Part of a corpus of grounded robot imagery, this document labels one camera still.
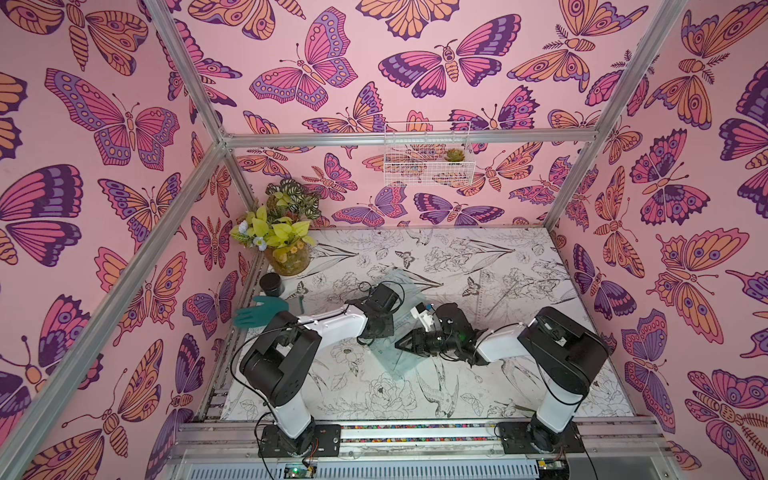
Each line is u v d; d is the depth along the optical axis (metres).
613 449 0.73
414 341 0.80
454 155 0.92
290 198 0.96
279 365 0.46
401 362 0.84
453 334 0.72
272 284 0.98
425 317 0.85
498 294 1.01
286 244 0.95
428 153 0.95
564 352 0.49
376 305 0.73
